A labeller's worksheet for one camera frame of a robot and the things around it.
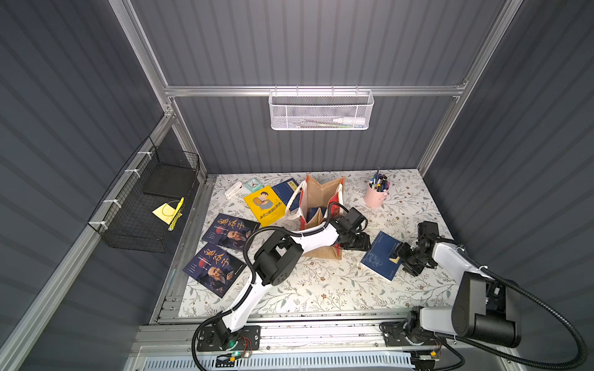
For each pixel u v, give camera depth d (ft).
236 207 3.55
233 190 3.62
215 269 2.85
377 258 2.99
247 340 2.37
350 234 2.51
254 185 3.77
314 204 3.26
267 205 3.51
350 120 2.91
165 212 2.42
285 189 3.76
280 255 1.98
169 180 2.63
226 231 3.23
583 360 1.16
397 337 2.42
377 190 3.25
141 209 2.38
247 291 1.93
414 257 2.45
